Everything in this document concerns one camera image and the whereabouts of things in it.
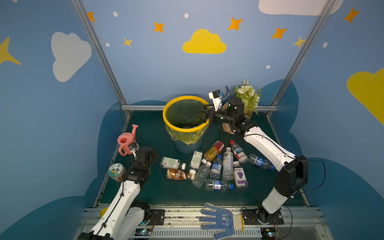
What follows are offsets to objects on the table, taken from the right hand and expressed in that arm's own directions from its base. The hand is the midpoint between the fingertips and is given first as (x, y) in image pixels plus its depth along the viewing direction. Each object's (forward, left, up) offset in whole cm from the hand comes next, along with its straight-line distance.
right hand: (200, 107), depth 74 cm
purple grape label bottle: (-23, -25, -34) cm, 48 cm away
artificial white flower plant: (+23, -29, -7) cm, 38 cm away
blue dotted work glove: (-43, -14, -36) cm, 58 cm away
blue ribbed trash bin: (-4, +10, -32) cm, 34 cm away
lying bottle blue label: (-28, -12, -31) cm, 43 cm away
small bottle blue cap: (-18, -11, -31) cm, 38 cm away
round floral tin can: (-24, +45, -28) cm, 58 cm away
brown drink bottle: (-23, +11, -31) cm, 40 cm away
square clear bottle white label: (-12, +1, -33) cm, 35 cm away
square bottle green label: (-15, +18, -33) cm, 40 cm away
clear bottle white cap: (-23, -2, -31) cm, 39 cm away
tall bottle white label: (-15, -18, -32) cm, 39 cm away
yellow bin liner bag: (+12, +12, -24) cm, 29 cm away
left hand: (-15, +27, -22) cm, 38 cm away
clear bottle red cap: (-7, -26, -31) cm, 41 cm away
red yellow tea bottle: (-5, -11, -31) cm, 33 cm away
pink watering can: (-6, +46, -24) cm, 52 cm away
